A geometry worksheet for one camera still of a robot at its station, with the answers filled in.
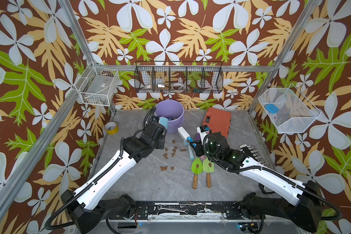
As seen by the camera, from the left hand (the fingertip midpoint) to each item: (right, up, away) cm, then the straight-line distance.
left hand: (160, 136), depth 74 cm
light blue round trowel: (+1, +8, +8) cm, 12 cm away
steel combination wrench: (0, -38, +2) cm, 38 cm away
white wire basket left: (-39, +30, +12) cm, 50 cm away
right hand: (+15, -3, +2) cm, 16 cm away
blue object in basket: (+66, +16, +12) cm, 69 cm away
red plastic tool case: (+40, +9, +34) cm, 54 cm away
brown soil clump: (+6, -21, +17) cm, 28 cm away
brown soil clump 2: (+1, -21, +16) cm, 27 cm away
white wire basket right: (+73, +15, +9) cm, 75 cm away
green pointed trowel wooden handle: (+21, -21, +16) cm, 34 cm away
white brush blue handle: (+13, +1, +7) cm, 15 cm away
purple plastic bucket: (+7, +16, +31) cm, 35 cm away
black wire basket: (+10, +39, +24) cm, 47 cm away
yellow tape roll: (-41, +3, +36) cm, 55 cm away
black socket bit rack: (+62, -13, +21) cm, 67 cm away
